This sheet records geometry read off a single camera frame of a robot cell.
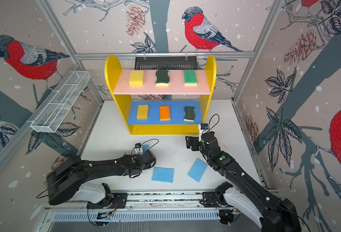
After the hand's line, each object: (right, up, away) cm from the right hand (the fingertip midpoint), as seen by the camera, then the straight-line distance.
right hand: (192, 136), depth 81 cm
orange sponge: (-16, +13, +12) cm, 24 cm away
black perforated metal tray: (-16, +48, +18) cm, 54 cm away
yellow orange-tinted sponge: (-31, +14, +12) cm, 36 cm away
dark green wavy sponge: (0, +13, +11) cm, 17 cm away
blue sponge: (-17, -22, +1) cm, 28 cm away
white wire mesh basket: (-73, +17, -5) cm, 75 cm away
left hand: (-26, -16, +6) cm, 31 cm away
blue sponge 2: (+3, -21, +2) cm, 21 cm away
